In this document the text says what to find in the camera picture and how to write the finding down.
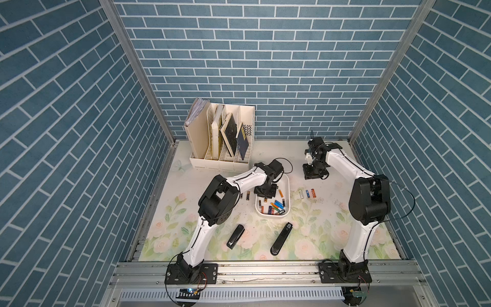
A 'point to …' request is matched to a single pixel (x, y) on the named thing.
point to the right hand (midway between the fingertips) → (310, 176)
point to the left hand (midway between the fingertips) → (272, 198)
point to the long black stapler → (280, 239)
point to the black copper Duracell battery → (248, 195)
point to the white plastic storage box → (279, 206)
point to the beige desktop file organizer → (220, 135)
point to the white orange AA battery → (301, 194)
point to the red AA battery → (313, 193)
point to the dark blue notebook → (243, 142)
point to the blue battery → (307, 194)
